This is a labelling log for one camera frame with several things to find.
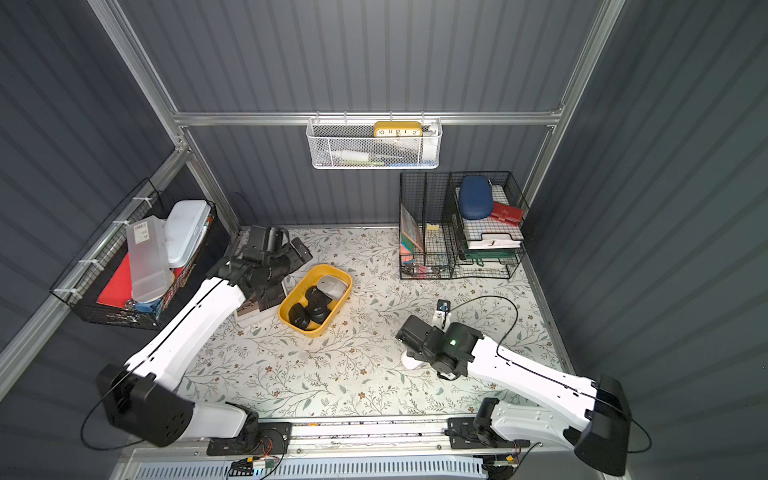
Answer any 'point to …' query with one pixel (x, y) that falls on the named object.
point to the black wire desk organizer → (431, 242)
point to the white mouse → (409, 362)
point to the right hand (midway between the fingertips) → (432, 344)
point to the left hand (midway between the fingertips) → (299, 256)
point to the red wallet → (508, 214)
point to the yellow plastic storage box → (298, 295)
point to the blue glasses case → (475, 197)
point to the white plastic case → (184, 224)
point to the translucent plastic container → (151, 274)
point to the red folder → (119, 288)
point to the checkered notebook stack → (474, 229)
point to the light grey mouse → (333, 287)
